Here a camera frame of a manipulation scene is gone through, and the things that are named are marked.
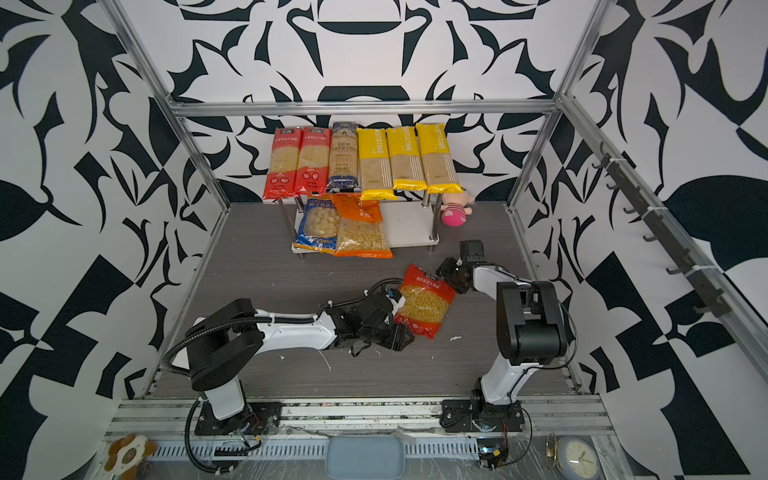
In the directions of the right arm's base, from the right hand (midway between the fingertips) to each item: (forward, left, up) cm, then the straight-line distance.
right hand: (444, 269), depth 97 cm
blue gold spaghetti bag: (+14, +29, +33) cm, 46 cm away
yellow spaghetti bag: (+12, +21, +33) cm, 41 cm away
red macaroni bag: (-11, +6, -1) cm, 12 cm away
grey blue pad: (-48, +24, -1) cm, 54 cm away
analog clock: (-49, -21, 0) cm, 53 cm away
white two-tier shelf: (+15, +11, +6) cm, 20 cm away
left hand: (-21, +12, +2) cm, 24 cm away
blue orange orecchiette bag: (+13, +41, +7) cm, 44 cm away
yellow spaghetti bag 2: (+14, +12, +32) cm, 38 cm away
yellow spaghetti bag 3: (+10, +4, +32) cm, 34 cm away
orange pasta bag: (+10, +26, +9) cm, 30 cm away
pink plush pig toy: (+24, -6, +3) cm, 25 cm away
